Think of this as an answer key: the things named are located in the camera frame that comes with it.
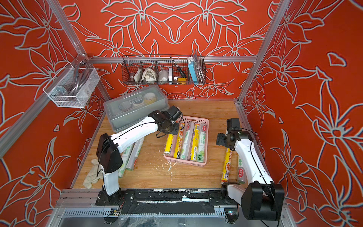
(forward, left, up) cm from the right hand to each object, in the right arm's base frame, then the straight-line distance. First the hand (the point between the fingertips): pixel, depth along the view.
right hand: (221, 140), depth 82 cm
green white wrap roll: (+2, +11, -8) cm, 14 cm away
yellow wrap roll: (+3, +15, -9) cm, 18 cm away
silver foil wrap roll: (+3, +20, -8) cm, 22 cm away
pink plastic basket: (+20, +17, -6) cm, 27 cm away
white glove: (-18, +74, -10) cm, 77 cm away
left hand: (+6, +28, +3) cm, 28 cm away
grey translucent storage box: (+22, +58, +4) cm, 63 cm away
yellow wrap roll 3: (-5, +31, +3) cm, 31 cm away
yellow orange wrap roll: (-16, -1, -8) cm, 18 cm away
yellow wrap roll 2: (-2, +26, -8) cm, 28 cm away
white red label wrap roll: (-15, -10, -8) cm, 20 cm away
